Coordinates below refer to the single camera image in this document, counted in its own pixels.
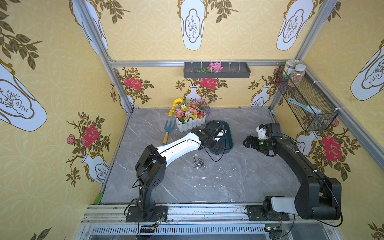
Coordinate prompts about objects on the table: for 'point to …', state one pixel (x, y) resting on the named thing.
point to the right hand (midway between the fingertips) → (253, 143)
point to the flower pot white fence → (189, 115)
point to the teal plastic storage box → (228, 138)
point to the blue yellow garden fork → (168, 128)
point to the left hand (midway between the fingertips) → (210, 141)
